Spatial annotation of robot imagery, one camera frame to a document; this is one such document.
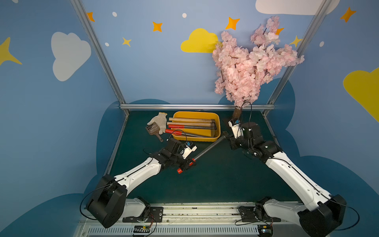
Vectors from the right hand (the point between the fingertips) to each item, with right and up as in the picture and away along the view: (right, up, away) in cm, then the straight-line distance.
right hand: (232, 134), depth 79 cm
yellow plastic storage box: (-5, -1, +20) cm, 20 cm away
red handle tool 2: (-35, +1, +23) cm, 42 cm away
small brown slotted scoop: (-51, +3, +29) cm, 58 cm away
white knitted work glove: (-47, +10, +38) cm, 61 cm away
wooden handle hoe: (-7, +6, +29) cm, 30 cm away
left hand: (-20, -15, +3) cm, 25 cm away
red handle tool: (-21, +4, +26) cm, 34 cm away
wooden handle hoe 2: (-22, +10, +30) cm, 38 cm away
